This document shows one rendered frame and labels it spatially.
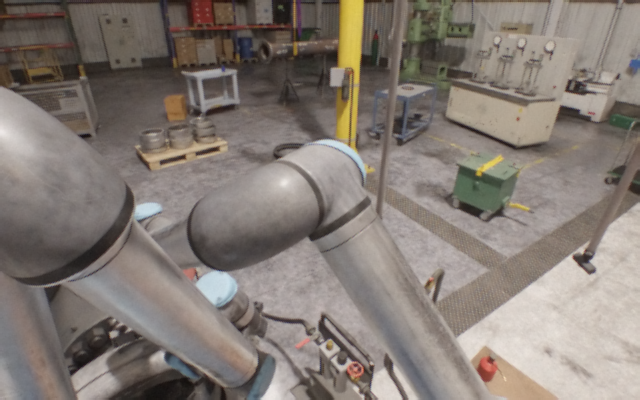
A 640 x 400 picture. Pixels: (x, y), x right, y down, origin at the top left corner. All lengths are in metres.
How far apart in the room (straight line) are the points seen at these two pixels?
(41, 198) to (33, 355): 0.25
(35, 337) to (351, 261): 0.39
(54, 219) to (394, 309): 0.42
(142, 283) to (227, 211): 0.13
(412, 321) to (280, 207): 0.27
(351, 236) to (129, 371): 0.92
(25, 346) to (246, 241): 0.26
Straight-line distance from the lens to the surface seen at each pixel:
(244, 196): 0.41
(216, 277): 0.79
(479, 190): 3.77
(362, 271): 0.49
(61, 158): 0.29
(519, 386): 1.88
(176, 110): 7.40
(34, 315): 0.48
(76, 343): 1.60
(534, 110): 6.29
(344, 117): 4.30
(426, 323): 0.54
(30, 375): 0.51
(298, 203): 0.41
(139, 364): 1.24
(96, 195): 0.29
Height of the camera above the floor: 1.89
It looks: 30 degrees down
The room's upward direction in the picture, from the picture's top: 1 degrees clockwise
